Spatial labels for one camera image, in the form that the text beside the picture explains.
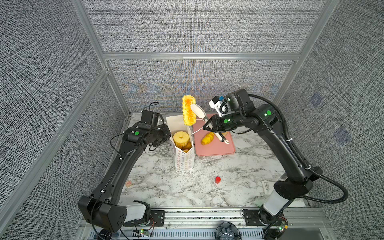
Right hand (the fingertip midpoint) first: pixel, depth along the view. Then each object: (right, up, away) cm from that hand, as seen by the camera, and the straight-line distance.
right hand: (205, 125), depth 64 cm
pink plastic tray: (+10, -15, +36) cm, 40 cm away
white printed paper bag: (-10, -17, +13) cm, 24 cm away
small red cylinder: (+9, -30, +20) cm, 37 cm away
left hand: (-16, -4, +10) cm, 19 cm away
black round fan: (+11, -49, +4) cm, 50 cm away
